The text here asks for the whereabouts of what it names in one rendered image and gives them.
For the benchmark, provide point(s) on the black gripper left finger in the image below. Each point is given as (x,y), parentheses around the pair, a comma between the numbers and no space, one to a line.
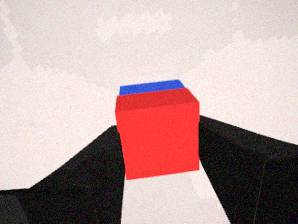
(88,189)

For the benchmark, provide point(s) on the red block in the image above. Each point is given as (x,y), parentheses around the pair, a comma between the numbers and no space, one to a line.
(158,132)

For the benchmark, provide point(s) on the blue block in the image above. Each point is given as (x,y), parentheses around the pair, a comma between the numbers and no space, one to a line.
(151,86)

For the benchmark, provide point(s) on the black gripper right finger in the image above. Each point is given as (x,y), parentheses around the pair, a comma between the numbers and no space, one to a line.
(255,176)

